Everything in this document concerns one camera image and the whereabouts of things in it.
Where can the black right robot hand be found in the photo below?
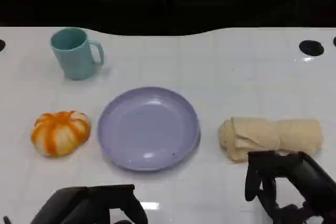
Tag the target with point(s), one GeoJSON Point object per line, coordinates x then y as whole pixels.
{"type": "Point", "coordinates": [309, 179]}

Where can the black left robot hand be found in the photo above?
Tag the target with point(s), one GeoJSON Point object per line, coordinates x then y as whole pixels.
{"type": "Point", "coordinates": [86, 205]}

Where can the beige towel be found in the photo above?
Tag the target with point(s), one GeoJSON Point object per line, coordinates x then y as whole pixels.
{"type": "Point", "coordinates": [270, 136]}

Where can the orange and white bread roll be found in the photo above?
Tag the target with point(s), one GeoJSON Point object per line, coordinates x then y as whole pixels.
{"type": "Point", "coordinates": [60, 134]}

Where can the lilac plate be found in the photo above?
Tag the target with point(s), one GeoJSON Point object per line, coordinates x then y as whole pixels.
{"type": "Point", "coordinates": [148, 129]}

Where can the pale green mug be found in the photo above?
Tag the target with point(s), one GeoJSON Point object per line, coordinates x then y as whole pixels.
{"type": "Point", "coordinates": [74, 56]}

